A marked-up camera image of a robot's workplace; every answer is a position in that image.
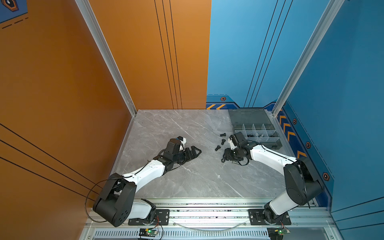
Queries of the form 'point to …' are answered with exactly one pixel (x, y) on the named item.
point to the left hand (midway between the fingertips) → (197, 153)
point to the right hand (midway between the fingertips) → (224, 156)
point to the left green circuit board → (151, 232)
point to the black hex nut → (223, 160)
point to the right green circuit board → (283, 231)
